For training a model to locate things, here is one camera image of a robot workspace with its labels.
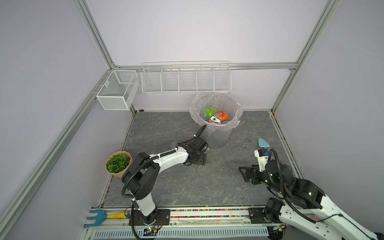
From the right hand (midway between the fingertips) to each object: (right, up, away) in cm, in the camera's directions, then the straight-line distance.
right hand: (246, 168), depth 69 cm
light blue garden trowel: (+20, +8, +30) cm, 37 cm away
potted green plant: (-67, 0, +11) cm, 67 cm away
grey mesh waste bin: (-11, +12, +21) cm, 26 cm away
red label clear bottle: (-11, +24, +18) cm, 32 cm away
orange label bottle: (-7, +26, +24) cm, 36 cm away
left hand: (-22, -1, +20) cm, 29 cm away
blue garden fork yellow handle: (-71, -25, +5) cm, 75 cm away
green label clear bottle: (-17, +28, +23) cm, 39 cm away
